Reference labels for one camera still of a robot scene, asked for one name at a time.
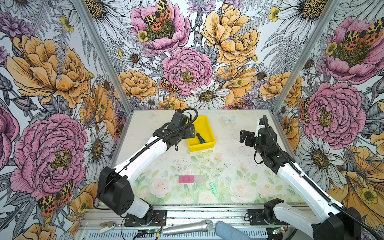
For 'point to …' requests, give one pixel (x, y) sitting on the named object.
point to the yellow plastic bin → (202, 125)
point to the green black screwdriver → (202, 140)
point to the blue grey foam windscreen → (227, 232)
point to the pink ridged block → (186, 179)
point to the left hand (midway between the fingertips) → (184, 133)
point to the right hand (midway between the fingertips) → (248, 137)
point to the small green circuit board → (151, 230)
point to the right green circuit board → (279, 230)
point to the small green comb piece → (213, 188)
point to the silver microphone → (205, 226)
